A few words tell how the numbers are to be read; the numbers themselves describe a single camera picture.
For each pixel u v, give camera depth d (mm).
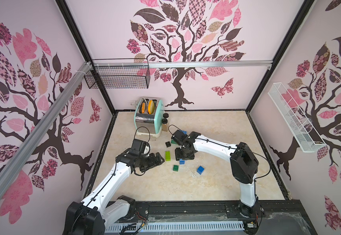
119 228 697
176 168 875
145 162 678
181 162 891
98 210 401
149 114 948
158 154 730
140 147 643
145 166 683
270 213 735
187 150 710
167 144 984
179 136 712
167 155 940
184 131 1073
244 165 489
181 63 918
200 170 858
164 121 1031
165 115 1073
